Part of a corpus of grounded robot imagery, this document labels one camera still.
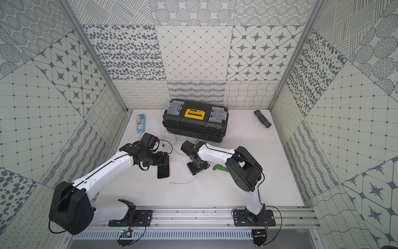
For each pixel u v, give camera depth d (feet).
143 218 2.41
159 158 2.45
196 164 2.50
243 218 2.40
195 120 3.05
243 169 1.61
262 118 3.68
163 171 2.89
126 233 2.35
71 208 1.31
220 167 2.96
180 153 3.18
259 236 2.36
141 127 3.52
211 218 2.47
